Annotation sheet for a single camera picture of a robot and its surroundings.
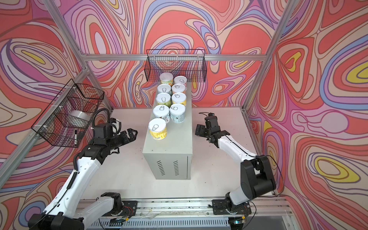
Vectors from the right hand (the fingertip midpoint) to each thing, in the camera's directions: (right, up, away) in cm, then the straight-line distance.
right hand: (203, 132), depth 91 cm
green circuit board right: (+15, -43, -21) cm, 50 cm away
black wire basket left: (-69, +9, -22) cm, 73 cm away
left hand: (-41, +1, -13) cm, 43 cm away
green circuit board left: (-46, -42, -21) cm, 66 cm away
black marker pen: (-68, -2, -19) cm, 70 cm away
